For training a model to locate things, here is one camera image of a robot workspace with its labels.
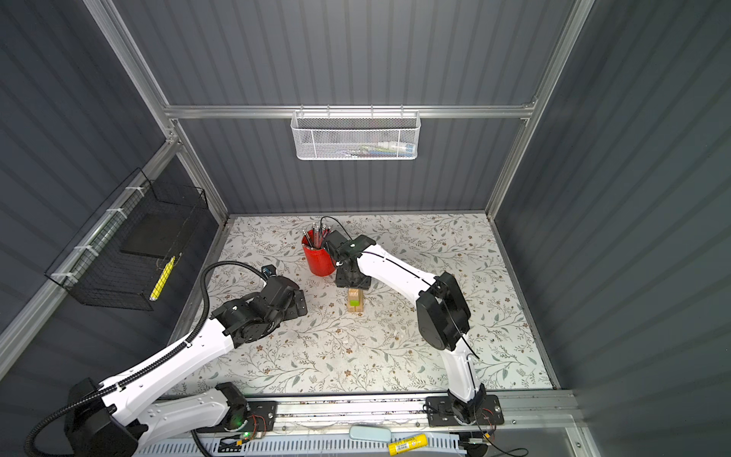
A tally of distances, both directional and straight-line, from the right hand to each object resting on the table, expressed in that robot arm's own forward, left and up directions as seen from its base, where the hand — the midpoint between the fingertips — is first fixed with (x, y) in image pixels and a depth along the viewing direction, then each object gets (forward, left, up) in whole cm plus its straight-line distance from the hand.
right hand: (351, 285), depth 88 cm
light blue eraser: (-38, -7, -7) cm, 39 cm away
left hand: (-8, +16, +5) cm, 19 cm away
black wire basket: (-3, +56, +21) cm, 60 cm away
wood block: (-4, -1, -7) cm, 9 cm away
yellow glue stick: (-40, -16, -7) cm, 43 cm away
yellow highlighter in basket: (-10, +44, +19) cm, 49 cm away
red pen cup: (+10, +11, -1) cm, 15 cm away
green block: (-3, -1, -6) cm, 6 cm away
